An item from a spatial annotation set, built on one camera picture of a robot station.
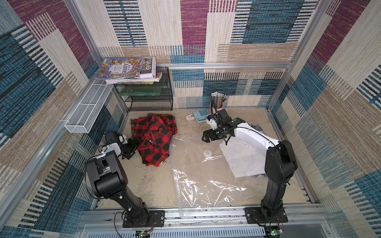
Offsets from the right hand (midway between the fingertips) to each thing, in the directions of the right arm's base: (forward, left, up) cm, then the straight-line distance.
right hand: (207, 136), depth 91 cm
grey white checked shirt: (+13, -38, -11) cm, 42 cm away
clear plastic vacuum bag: (-23, +3, -14) cm, 27 cm away
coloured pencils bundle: (+30, -9, +2) cm, 32 cm away
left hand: (-2, +43, -6) cm, 44 cm away
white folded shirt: (-12, -21, -8) cm, 25 cm away
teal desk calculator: (+25, +3, -9) cm, 27 cm away
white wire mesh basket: (+12, +76, +8) cm, 77 cm away
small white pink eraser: (+23, +11, -8) cm, 27 cm away
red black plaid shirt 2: (-5, +33, -7) cm, 34 cm away
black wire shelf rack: (+37, +32, -6) cm, 49 cm away
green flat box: (+28, +43, +13) cm, 53 cm away
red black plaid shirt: (+7, +28, +2) cm, 29 cm away
